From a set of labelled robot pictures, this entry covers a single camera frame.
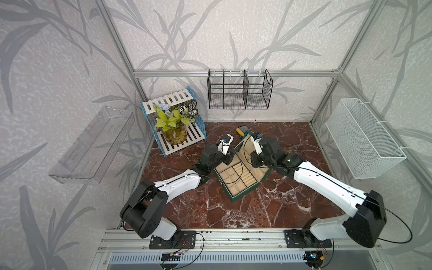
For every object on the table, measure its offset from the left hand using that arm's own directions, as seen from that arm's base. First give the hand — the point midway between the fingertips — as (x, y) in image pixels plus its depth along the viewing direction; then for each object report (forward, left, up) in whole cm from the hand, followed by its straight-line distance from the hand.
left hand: (233, 145), depth 83 cm
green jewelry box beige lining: (-10, -3, -15) cm, 18 cm away
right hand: (-4, -8, 0) cm, 9 cm away
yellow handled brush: (+27, -7, -19) cm, 34 cm away
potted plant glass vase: (+12, +32, +4) cm, 34 cm away
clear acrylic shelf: (-16, +57, +11) cm, 61 cm away
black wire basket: (+40, -4, +6) cm, 40 cm away
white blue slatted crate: (+25, +24, -18) cm, 39 cm away
